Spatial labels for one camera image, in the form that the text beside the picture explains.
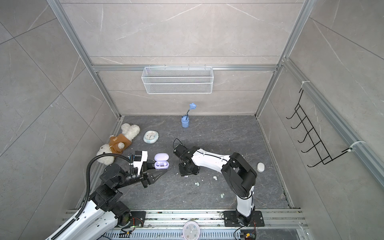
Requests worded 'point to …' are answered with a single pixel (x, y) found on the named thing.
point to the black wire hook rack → (318, 148)
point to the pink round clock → (191, 230)
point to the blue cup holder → (185, 122)
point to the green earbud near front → (222, 195)
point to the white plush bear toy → (117, 143)
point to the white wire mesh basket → (177, 80)
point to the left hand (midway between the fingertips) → (165, 165)
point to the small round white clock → (150, 136)
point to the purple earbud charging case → (161, 162)
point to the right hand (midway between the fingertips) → (185, 172)
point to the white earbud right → (215, 177)
